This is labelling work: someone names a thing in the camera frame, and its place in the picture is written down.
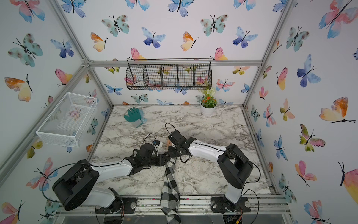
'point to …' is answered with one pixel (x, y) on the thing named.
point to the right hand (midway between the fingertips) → (171, 151)
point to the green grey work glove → (135, 116)
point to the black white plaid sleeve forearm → (170, 196)
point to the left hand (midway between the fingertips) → (170, 159)
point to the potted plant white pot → (208, 103)
